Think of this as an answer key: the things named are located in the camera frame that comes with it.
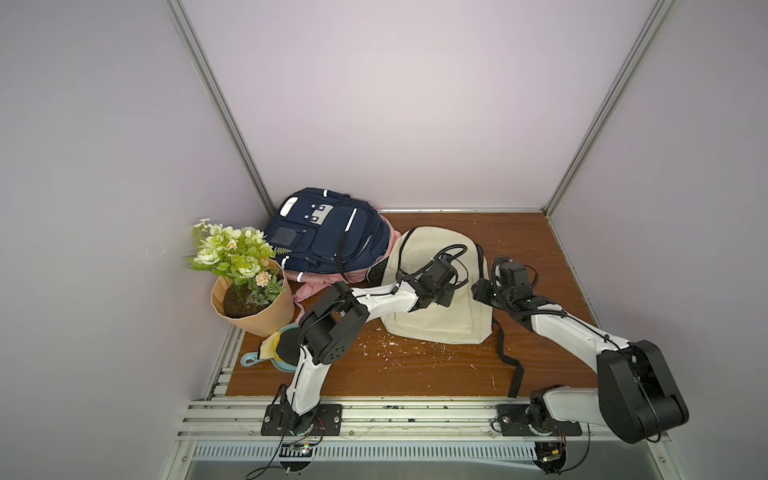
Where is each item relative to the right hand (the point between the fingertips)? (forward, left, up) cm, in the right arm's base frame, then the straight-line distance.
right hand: (483, 274), depth 89 cm
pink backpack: (0, +57, -7) cm, 58 cm away
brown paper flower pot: (-13, +72, +3) cm, 74 cm away
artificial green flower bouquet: (-6, +66, +17) cm, 68 cm away
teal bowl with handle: (-25, +66, -6) cm, 71 cm away
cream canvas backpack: (-12, +5, -7) cm, 15 cm away
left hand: (-3, +9, -5) cm, 10 cm away
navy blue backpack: (+19, +55, -1) cm, 58 cm away
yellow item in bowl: (-22, +63, -5) cm, 66 cm away
